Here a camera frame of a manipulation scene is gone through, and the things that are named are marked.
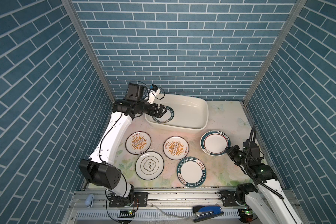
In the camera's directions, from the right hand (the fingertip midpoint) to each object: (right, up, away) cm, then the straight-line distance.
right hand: (224, 145), depth 79 cm
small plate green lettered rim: (-34, +16, +29) cm, 48 cm away
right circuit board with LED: (+9, -35, -7) cm, 36 cm away
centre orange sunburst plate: (-28, -5, +15) cm, 32 cm away
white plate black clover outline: (-44, -14, +6) cm, 47 cm away
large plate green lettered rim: (-18, -17, +4) cm, 25 cm away
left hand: (-36, +22, -4) cm, 43 cm away
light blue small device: (-73, -27, -8) cm, 78 cm away
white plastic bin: (-15, +19, +34) cm, 42 cm away
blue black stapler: (-14, -31, -11) cm, 35 cm away
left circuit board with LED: (-52, -34, -7) cm, 63 cm away
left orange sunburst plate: (-54, -2, +17) cm, 57 cm away
